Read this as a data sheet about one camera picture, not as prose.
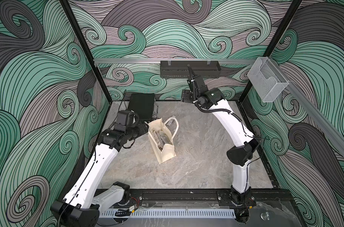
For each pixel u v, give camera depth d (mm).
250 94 1129
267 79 793
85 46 858
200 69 949
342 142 512
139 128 634
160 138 882
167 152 835
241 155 570
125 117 519
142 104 1143
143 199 738
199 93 568
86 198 373
